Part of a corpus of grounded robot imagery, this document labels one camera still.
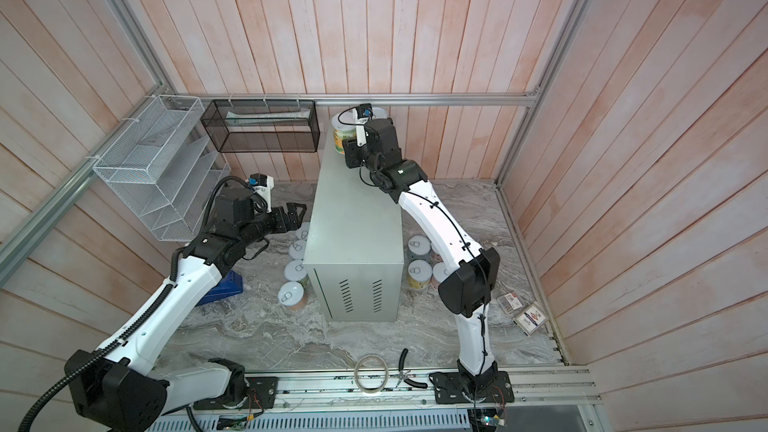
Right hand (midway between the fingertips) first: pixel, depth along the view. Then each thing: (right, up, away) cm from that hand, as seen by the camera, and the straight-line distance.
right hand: (348, 139), depth 77 cm
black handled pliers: (+14, -62, -1) cm, 64 cm away
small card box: (+52, -50, +7) cm, 72 cm away
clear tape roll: (+2, -61, -1) cm, 62 cm away
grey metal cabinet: (+3, -28, -18) cm, 33 cm away
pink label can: (+27, -38, +13) cm, 48 cm away
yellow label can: (+21, -38, +11) cm, 44 cm away
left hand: (-14, -19, 0) cm, 24 cm away
